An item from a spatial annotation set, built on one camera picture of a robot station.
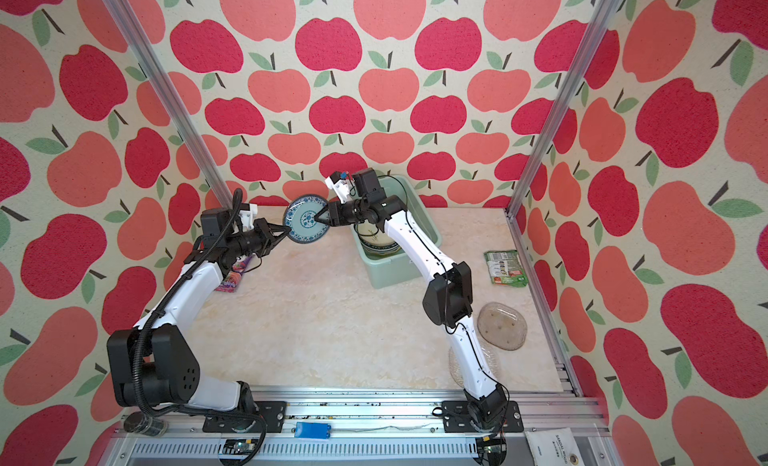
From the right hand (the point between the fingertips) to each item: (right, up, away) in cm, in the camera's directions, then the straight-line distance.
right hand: (324, 215), depth 83 cm
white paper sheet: (+57, -56, -15) cm, 81 cm away
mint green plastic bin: (+14, -13, +1) cm, 19 cm away
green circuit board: (-18, -57, -12) cm, 61 cm away
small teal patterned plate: (-7, 0, +1) cm, 7 cm away
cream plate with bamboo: (+13, -8, +23) cm, 28 cm away
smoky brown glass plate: (+54, -34, +7) cm, 64 cm away
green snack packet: (+59, -17, +18) cm, 64 cm away
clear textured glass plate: (+39, -33, -20) cm, 55 cm away
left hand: (-8, -4, -2) cm, 9 cm away
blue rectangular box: (0, -53, -13) cm, 54 cm away
